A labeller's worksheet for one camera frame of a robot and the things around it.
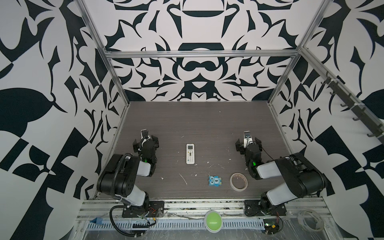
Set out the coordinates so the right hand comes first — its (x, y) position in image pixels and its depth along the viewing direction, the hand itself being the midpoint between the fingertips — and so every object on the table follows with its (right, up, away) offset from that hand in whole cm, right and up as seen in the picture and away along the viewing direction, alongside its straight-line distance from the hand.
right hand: (249, 137), depth 91 cm
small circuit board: (+2, -39, -20) cm, 44 cm away
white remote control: (-36, -10, 0) cm, 37 cm away
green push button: (-25, -36, -21) cm, 48 cm away
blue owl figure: (-22, -22, -10) cm, 33 cm away
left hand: (-64, +1, -1) cm, 64 cm away
